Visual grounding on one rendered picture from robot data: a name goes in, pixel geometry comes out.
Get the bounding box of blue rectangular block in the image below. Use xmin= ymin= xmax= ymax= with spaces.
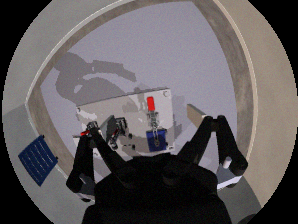
xmin=146 ymin=129 xmax=167 ymax=152

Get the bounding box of grey fixture plate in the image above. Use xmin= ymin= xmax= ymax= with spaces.
xmin=76 ymin=88 xmax=175 ymax=157

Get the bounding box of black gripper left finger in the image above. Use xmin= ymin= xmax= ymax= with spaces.
xmin=66 ymin=115 xmax=141 ymax=202

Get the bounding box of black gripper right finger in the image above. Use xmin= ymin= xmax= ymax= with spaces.
xmin=162 ymin=104 xmax=248 ymax=189

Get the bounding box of grey rectangular block with slot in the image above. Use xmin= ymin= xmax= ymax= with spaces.
xmin=73 ymin=136 xmax=80 ymax=147

